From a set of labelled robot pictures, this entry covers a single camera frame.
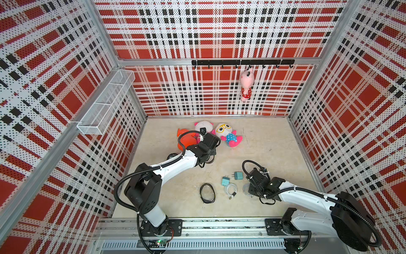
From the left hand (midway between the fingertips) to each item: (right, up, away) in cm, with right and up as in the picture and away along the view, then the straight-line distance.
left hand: (210, 145), depth 89 cm
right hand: (+24, -24, -3) cm, 34 cm away
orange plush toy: (-14, +3, +8) cm, 17 cm away
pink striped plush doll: (-1, +11, +18) cm, 21 cm away
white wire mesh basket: (-65, +16, +1) cm, 67 cm away
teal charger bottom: (+9, -20, -1) cm, 22 cm away
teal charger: (+16, -17, -1) cm, 23 cm away
